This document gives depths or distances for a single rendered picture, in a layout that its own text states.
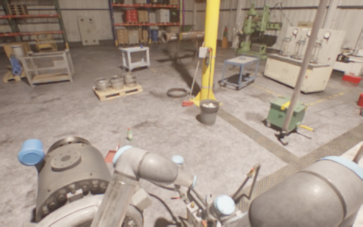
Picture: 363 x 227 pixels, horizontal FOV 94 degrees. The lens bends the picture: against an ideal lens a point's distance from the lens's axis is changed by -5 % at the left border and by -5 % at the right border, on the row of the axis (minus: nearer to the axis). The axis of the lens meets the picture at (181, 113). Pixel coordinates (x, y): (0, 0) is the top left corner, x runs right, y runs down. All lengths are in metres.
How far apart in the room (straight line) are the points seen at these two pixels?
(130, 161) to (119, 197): 0.14
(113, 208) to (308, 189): 0.65
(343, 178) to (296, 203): 0.12
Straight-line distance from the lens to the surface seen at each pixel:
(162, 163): 0.77
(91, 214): 1.23
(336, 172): 0.49
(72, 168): 1.63
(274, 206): 0.43
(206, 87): 4.33
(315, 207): 0.43
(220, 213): 0.95
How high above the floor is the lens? 1.90
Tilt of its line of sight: 28 degrees down
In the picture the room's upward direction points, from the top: 1 degrees clockwise
